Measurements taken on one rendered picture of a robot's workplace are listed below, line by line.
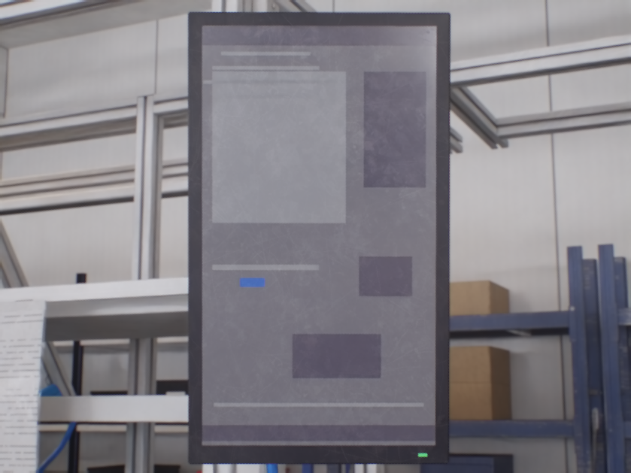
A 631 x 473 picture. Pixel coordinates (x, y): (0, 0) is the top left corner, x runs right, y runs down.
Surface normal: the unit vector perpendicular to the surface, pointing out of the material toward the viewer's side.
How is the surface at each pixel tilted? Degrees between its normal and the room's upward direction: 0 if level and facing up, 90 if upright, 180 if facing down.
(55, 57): 90
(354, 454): 101
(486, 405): 90
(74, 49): 90
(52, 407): 90
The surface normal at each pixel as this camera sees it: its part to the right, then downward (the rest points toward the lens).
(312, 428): 0.00, 0.01
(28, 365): -0.41, -0.20
